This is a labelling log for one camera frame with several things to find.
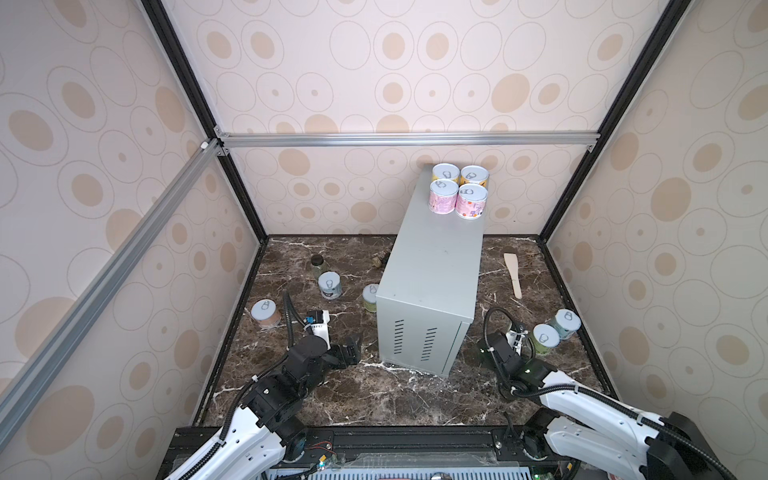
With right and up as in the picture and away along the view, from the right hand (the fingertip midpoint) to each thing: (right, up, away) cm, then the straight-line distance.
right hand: (496, 349), depth 87 cm
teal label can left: (-51, +18, +12) cm, 55 cm away
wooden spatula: (+15, +26, +26) cm, 40 cm away
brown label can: (-70, +11, +6) cm, 71 cm away
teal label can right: (+22, +7, +3) cm, 24 cm away
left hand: (-39, +7, -12) cm, 41 cm away
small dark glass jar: (-55, +26, +13) cm, 63 cm away
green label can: (+14, +3, +1) cm, 15 cm away
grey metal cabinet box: (-23, +18, -25) cm, 39 cm away
